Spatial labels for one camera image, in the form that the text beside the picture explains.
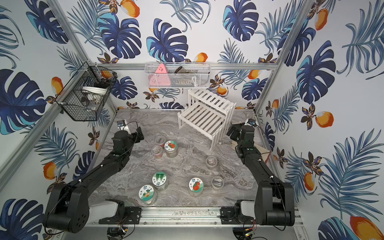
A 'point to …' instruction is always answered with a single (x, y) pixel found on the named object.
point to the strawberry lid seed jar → (196, 186)
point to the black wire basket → (83, 97)
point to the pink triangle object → (160, 78)
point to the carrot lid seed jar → (148, 194)
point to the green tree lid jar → (159, 181)
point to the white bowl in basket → (99, 91)
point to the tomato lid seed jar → (171, 148)
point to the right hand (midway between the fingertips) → (238, 128)
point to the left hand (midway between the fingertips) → (131, 126)
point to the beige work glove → (263, 153)
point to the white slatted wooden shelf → (208, 116)
